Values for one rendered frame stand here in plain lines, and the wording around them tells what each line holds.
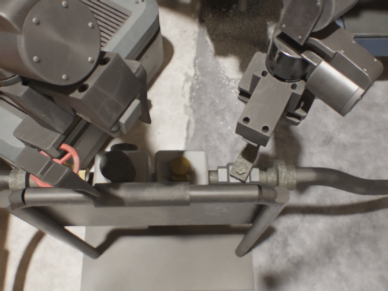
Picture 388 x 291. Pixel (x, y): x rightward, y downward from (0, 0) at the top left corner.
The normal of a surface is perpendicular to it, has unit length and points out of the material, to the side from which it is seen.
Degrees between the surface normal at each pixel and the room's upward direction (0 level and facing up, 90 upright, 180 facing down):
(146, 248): 0
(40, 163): 30
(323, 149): 0
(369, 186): 44
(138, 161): 0
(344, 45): 21
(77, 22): 60
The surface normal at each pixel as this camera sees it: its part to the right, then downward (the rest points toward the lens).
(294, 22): -0.65, 0.50
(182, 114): 0.00, -0.37
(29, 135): -0.43, -0.56
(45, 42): 0.74, 0.23
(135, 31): 0.61, 0.07
